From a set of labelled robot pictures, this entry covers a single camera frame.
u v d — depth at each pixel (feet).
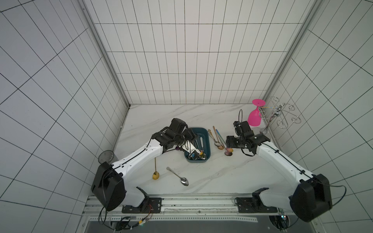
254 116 2.94
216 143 3.16
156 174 2.72
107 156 2.64
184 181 2.66
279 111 2.55
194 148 2.24
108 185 1.31
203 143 3.12
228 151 3.02
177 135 2.00
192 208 2.39
